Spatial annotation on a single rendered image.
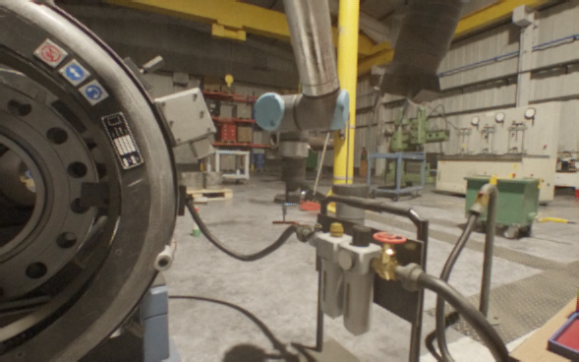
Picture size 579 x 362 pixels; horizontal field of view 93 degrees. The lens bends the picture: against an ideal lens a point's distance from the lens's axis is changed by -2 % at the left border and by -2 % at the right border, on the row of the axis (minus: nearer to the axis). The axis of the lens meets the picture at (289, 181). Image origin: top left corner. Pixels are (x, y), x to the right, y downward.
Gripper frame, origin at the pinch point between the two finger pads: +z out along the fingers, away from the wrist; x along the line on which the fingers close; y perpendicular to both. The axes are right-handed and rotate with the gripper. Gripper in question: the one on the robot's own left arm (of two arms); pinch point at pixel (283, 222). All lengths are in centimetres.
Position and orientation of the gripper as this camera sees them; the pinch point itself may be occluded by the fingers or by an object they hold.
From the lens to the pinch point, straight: 88.7
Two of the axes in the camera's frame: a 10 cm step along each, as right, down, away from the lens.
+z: -0.2, 10.0, 0.7
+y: 10.0, 0.2, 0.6
